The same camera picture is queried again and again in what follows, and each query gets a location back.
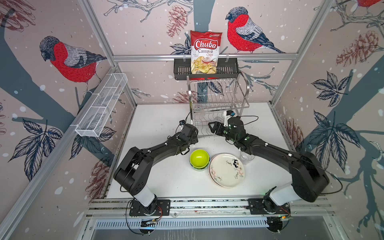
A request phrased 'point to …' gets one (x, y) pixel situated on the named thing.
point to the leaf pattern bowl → (200, 169)
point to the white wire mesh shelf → (90, 125)
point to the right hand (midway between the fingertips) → (210, 127)
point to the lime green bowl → (199, 159)
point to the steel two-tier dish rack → (208, 99)
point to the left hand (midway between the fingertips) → (192, 136)
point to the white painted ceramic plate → (226, 170)
